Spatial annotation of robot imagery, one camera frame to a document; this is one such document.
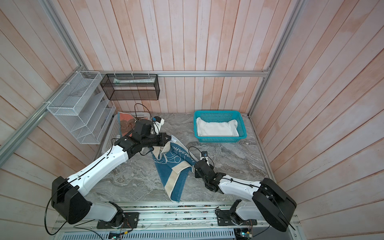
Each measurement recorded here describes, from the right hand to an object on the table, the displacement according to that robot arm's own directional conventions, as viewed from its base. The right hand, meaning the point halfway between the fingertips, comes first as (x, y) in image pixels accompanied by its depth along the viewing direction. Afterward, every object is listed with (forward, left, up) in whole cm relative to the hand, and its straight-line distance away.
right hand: (199, 165), depth 89 cm
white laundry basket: (+21, +59, +5) cm, 63 cm away
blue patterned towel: (+1, +16, 0) cm, 16 cm away
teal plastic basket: (+47, -19, -6) cm, 51 cm away
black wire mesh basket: (+48, +48, +22) cm, 72 cm away
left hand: (+4, +15, +19) cm, 25 cm away
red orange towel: (+32, +54, +2) cm, 63 cm away
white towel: (+31, -22, -3) cm, 38 cm away
